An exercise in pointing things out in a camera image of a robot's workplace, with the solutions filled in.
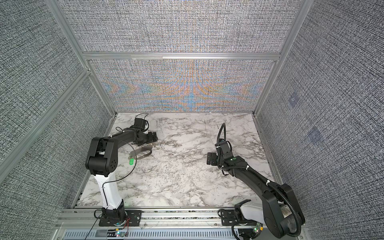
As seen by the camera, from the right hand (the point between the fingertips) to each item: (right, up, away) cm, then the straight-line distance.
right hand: (214, 156), depth 89 cm
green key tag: (-51, -4, +4) cm, 51 cm away
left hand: (-41, +9, +15) cm, 44 cm away
